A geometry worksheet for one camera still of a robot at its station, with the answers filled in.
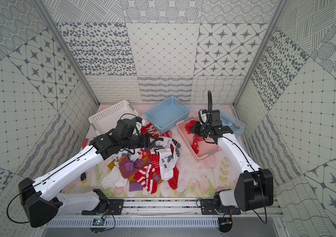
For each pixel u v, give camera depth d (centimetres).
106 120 111
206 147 93
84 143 95
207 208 73
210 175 86
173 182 82
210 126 64
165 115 117
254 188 41
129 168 80
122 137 55
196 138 98
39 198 38
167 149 92
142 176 81
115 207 73
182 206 76
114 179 82
